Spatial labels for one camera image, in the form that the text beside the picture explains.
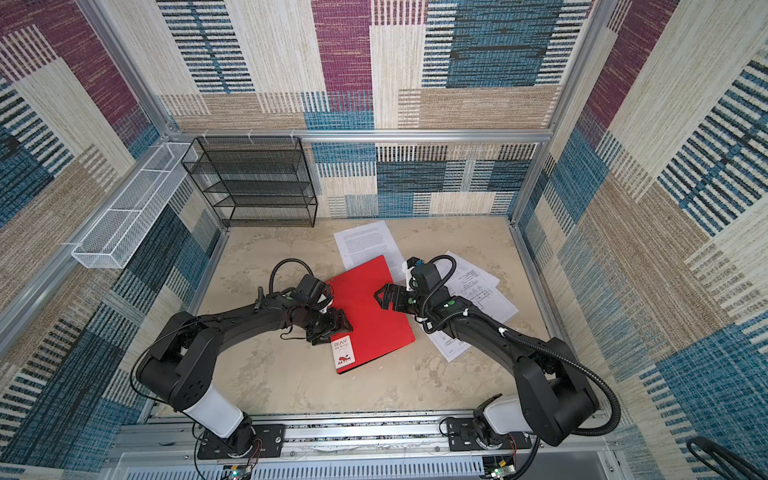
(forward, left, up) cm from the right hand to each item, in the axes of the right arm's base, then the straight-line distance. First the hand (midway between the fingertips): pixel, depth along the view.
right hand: (386, 302), depth 84 cm
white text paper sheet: (+33, +7, -13) cm, 36 cm away
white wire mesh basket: (+6, +62, +23) cm, 66 cm away
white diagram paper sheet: (+9, -32, -12) cm, 35 cm away
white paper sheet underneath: (+18, -32, -12) cm, 38 cm away
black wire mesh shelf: (+48, +46, +6) cm, 67 cm away
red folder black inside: (-5, +3, -5) cm, 8 cm away
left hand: (-4, +12, -9) cm, 15 cm away
